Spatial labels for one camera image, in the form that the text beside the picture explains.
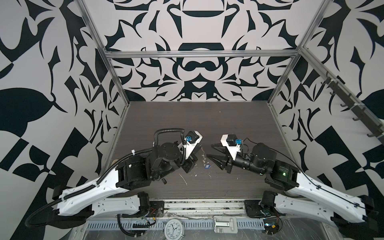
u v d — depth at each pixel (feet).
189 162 1.58
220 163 1.73
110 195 1.37
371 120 1.77
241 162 1.70
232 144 1.58
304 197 1.55
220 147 1.67
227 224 2.25
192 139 1.49
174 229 2.17
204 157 1.98
